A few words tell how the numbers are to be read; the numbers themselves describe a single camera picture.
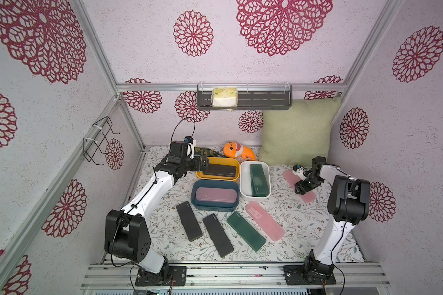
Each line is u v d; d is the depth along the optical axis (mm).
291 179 980
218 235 840
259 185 971
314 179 828
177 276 735
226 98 898
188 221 879
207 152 1130
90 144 729
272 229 856
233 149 1091
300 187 916
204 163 763
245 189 1001
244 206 942
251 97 936
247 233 858
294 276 731
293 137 973
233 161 1080
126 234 436
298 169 945
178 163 648
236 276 748
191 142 749
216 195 952
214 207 926
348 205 547
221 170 1082
